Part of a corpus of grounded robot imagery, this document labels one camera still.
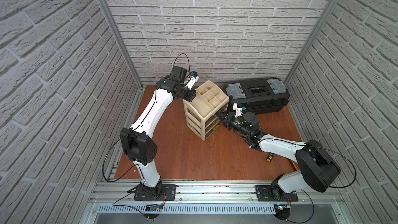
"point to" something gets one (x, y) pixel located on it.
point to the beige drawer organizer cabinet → (200, 114)
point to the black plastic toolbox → (259, 95)
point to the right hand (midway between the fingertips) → (217, 113)
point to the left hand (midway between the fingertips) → (196, 92)
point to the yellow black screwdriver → (270, 156)
